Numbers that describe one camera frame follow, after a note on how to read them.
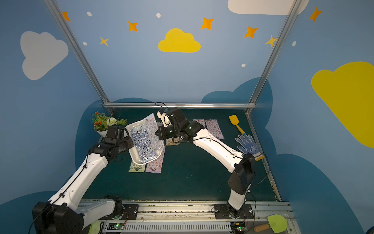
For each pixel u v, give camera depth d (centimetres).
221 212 75
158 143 74
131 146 73
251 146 101
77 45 83
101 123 93
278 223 72
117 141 60
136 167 91
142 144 84
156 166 91
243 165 46
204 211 77
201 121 115
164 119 64
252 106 116
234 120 116
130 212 75
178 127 57
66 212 37
